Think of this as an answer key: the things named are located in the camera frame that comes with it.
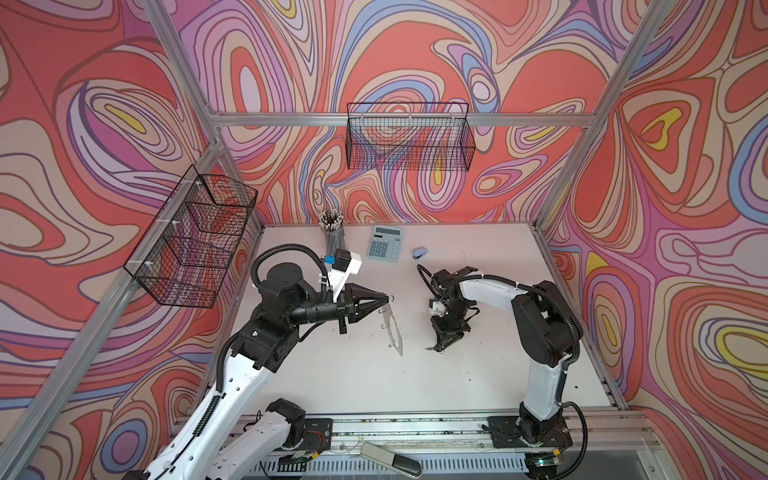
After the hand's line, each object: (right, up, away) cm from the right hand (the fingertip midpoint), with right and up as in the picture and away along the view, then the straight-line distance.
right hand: (446, 351), depth 86 cm
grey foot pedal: (-13, -19, -21) cm, 31 cm away
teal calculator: (-18, +33, +25) cm, 45 cm away
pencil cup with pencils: (-35, +38, +10) cm, 53 cm away
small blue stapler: (-5, +29, +22) cm, 37 cm away
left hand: (-17, +19, -29) cm, 39 cm away
